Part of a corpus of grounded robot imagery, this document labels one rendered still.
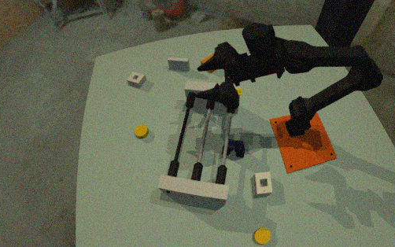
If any yellow short cylinder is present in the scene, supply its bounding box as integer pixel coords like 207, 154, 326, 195
253, 228, 271, 244
135, 124, 149, 138

